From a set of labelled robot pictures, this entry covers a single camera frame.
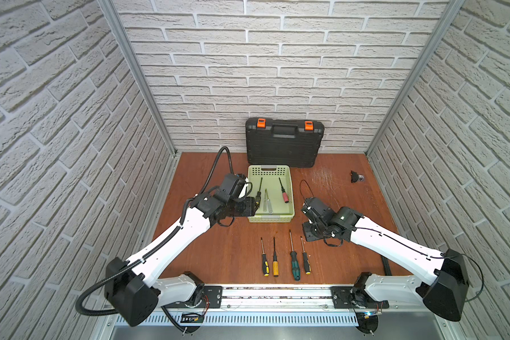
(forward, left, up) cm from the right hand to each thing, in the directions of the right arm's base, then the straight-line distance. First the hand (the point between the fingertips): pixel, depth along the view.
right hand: (310, 231), depth 79 cm
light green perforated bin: (+28, +12, -10) cm, 33 cm away
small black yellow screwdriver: (-8, +2, -10) cm, 13 cm away
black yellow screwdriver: (-9, +18, -9) cm, 22 cm away
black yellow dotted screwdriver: (+23, +19, -9) cm, 31 cm away
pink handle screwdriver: (+24, +6, -9) cm, 26 cm away
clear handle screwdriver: (+19, +14, -9) cm, 26 cm away
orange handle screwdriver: (-10, +14, -9) cm, 19 cm away
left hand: (+8, +20, +9) cm, 23 cm away
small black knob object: (+33, -33, -11) cm, 47 cm away
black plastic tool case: (+41, 0, +8) cm, 42 cm away
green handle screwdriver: (-10, +6, -9) cm, 15 cm away
